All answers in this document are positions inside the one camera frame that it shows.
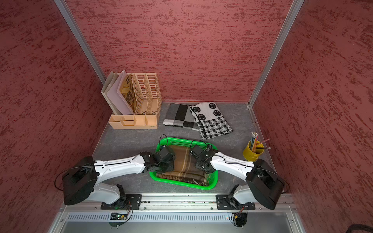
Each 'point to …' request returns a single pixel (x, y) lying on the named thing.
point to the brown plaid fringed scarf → (185, 169)
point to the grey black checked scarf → (181, 115)
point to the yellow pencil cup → (249, 155)
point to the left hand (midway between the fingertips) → (172, 169)
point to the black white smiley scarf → (210, 122)
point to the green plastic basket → (167, 141)
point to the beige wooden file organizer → (147, 89)
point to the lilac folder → (114, 98)
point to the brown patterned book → (128, 91)
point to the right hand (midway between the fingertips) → (202, 168)
